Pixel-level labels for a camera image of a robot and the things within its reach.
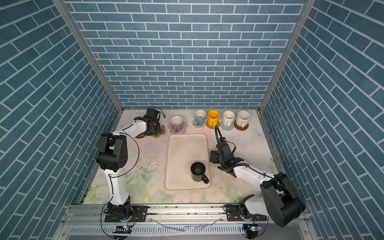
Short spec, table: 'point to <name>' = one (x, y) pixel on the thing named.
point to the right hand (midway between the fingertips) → (214, 152)
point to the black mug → (197, 169)
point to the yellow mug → (213, 118)
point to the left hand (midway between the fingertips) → (157, 130)
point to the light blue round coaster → (226, 128)
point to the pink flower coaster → (185, 125)
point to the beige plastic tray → (183, 150)
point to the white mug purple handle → (177, 123)
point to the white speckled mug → (242, 118)
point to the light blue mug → (200, 116)
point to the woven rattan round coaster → (218, 124)
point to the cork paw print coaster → (163, 132)
